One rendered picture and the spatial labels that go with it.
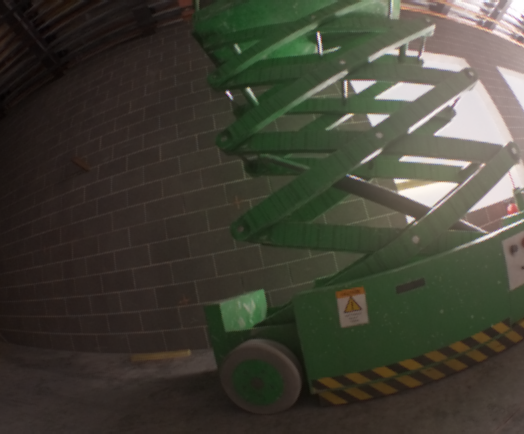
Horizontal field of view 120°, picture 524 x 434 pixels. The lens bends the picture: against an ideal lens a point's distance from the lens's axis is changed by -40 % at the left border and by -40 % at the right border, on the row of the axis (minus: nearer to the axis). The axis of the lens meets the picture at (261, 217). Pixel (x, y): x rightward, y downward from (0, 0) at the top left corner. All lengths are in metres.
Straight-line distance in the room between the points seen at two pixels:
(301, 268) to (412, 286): 1.41
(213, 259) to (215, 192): 0.60
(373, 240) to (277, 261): 1.23
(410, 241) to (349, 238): 0.25
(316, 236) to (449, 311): 0.59
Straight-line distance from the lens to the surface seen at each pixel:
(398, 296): 0.82
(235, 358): 0.94
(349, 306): 0.81
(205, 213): 2.25
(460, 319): 0.92
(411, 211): 1.23
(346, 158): 1.04
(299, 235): 1.03
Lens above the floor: 0.53
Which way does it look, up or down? 14 degrees up
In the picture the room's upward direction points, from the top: 12 degrees counter-clockwise
